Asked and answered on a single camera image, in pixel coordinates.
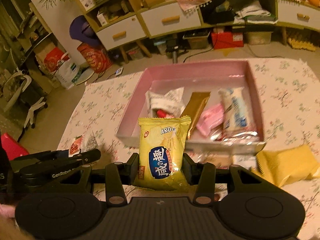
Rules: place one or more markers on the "white office chair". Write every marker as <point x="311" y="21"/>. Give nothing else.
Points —
<point x="20" y="103"/>

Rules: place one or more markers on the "red snack packet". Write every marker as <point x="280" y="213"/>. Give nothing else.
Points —
<point x="163" y="114"/>

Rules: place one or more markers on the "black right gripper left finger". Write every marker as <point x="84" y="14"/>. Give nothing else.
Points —
<point x="117" y="175"/>

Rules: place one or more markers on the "white plastic shopping bag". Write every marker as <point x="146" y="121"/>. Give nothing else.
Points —
<point x="68" y="73"/>

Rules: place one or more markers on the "red box under cabinet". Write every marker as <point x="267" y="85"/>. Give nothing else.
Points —
<point x="227" y="40"/>

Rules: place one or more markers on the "clear plastic storage bin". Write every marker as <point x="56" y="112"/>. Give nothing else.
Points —
<point x="258" y="37"/>

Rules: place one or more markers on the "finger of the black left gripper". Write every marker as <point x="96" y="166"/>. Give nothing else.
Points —
<point x="82" y="157"/>

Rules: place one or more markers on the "pink and silver cardboard box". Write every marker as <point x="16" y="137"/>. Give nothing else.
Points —
<point x="219" y="98"/>

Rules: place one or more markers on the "white blue snack packet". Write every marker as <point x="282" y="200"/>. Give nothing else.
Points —
<point x="238" y="123"/>

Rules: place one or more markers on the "purple hat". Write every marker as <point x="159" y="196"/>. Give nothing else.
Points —
<point x="81" y="30"/>

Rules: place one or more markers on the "white printed snack bag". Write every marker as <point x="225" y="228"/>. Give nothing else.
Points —
<point x="171" y="102"/>

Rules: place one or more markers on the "gold snack bar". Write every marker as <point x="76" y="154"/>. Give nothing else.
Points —
<point x="194" y="109"/>

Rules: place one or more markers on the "yellow egg carton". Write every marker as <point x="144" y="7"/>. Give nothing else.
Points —
<point x="300" y="44"/>

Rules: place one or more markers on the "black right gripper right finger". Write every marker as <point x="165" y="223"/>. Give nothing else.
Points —
<point x="201" y="175"/>

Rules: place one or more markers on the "white and wood cabinet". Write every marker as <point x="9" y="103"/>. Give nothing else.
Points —
<point x="119" y="22"/>

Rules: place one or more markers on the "brown beef snack packet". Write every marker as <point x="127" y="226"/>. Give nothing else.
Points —
<point x="221" y="161"/>

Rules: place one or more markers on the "yellow chips snack bag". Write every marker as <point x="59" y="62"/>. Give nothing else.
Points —
<point x="161" y="148"/>

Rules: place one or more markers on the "large yellow snack bag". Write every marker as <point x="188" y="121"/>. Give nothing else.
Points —
<point x="288" y="166"/>

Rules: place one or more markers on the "orange red round bag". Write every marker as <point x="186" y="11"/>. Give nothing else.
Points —
<point x="96" y="56"/>

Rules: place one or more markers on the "pink snack packet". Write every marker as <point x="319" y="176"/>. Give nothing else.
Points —
<point x="211" y="120"/>

